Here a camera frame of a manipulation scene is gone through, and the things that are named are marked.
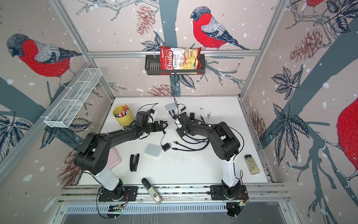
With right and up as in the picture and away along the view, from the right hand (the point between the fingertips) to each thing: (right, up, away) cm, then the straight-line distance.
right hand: (180, 131), depth 100 cm
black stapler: (-28, -16, -16) cm, 36 cm away
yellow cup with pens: (-41, +14, -3) cm, 43 cm away
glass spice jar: (+43, -16, -20) cm, 50 cm away
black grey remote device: (-15, -26, -28) cm, 41 cm away
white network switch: (-17, -10, -11) cm, 23 cm away
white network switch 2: (-8, +18, +14) cm, 25 cm away
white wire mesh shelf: (-61, +15, -28) cm, 69 cm away
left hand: (-11, +6, -8) cm, 15 cm away
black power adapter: (-9, -9, -10) cm, 16 cm away
